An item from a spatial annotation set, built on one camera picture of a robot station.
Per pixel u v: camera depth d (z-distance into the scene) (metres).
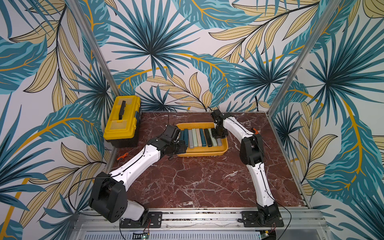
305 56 0.86
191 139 1.00
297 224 0.78
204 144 0.98
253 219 0.73
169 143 0.63
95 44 0.81
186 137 1.03
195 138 1.00
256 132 1.07
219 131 0.92
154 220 0.73
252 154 0.64
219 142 1.00
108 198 0.40
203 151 0.97
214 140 1.00
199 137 1.00
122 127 0.89
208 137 1.02
